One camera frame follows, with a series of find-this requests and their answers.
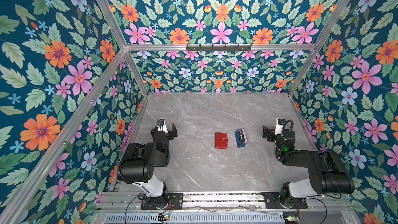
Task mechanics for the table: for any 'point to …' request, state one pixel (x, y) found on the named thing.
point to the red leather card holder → (221, 140)
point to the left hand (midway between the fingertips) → (165, 121)
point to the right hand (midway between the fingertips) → (272, 126)
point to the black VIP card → (241, 136)
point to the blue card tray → (237, 139)
